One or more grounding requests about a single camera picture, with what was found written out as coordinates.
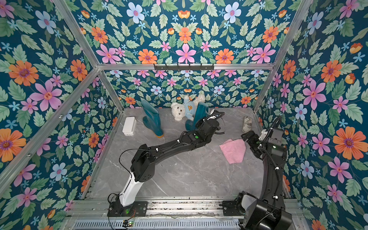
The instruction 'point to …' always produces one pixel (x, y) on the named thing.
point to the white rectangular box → (129, 126)
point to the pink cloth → (234, 150)
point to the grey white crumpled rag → (247, 124)
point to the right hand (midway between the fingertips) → (250, 138)
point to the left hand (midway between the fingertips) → (206, 116)
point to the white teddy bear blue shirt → (188, 109)
